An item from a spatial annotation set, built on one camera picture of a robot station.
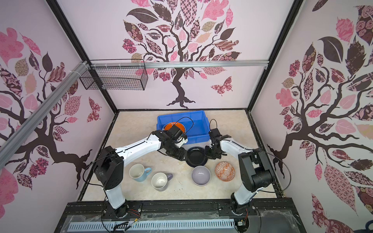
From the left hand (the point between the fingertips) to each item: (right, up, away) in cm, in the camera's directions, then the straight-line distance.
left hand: (181, 159), depth 84 cm
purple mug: (-13, -13, -1) cm, 18 cm away
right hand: (+16, +1, +8) cm, 18 cm away
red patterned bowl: (+26, -8, +2) cm, 27 cm away
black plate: (+9, 0, +7) cm, 11 cm away
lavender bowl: (+12, -10, +1) cm, 15 cm away
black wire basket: (-45, +54, +11) cm, 71 cm away
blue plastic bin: (+10, +21, +27) cm, 35 cm away
